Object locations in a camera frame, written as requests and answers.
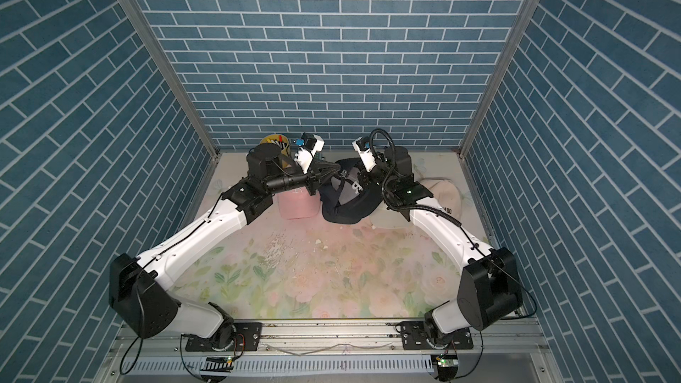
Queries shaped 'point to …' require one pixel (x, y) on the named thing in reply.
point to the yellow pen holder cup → (280, 140)
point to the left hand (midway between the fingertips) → (345, 170)
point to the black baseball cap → (345, 198)
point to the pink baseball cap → (298, 203)
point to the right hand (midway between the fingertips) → (360, 159)
